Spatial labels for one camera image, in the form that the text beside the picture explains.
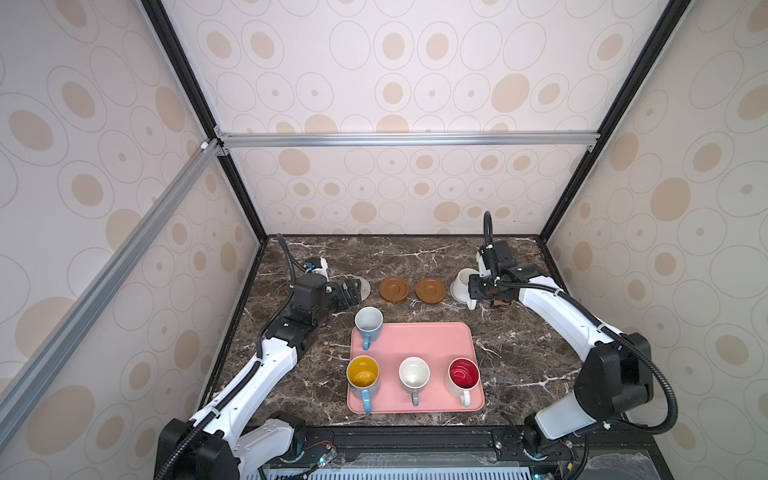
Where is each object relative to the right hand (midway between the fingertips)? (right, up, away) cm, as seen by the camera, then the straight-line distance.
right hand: (476, 287), depth 88 cm
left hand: (-35, +2, -9) cm, 36 cm away
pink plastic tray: (-10, -18, +4) cm, 21 cm away
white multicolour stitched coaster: (-34, -2, +15) cm, 38 cm away
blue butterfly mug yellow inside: (-33, -24, -5) cm, 42 cm away
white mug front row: (-19, -24, -5) cm, 31 cm away
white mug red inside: (-5, -24, -5) cm, 25 cm away
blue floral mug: (-32, -10, +1) cm, 34 cm away
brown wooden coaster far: (-12, -2, +15) cm, 19 cm away
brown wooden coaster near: (-24, -2, +15) cm, 29 cm away
